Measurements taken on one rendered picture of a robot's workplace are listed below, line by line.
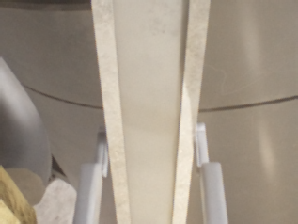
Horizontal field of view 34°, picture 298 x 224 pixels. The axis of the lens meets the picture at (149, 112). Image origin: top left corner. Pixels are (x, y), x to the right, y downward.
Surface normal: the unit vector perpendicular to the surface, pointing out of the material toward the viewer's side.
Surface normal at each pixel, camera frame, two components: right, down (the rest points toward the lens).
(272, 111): -0.04, 0.69
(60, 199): 0.72, 0.29
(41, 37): -0.49, 0.69
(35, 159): 0.69, -0.67
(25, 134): 0.18, -0.76
